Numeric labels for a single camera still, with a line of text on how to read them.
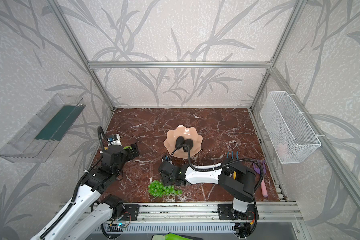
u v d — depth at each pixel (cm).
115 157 56
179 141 97
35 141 64
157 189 78
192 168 57
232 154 94
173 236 67
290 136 62
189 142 96
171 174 63
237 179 47
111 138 64
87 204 48
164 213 75
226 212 74
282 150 73
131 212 73
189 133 102
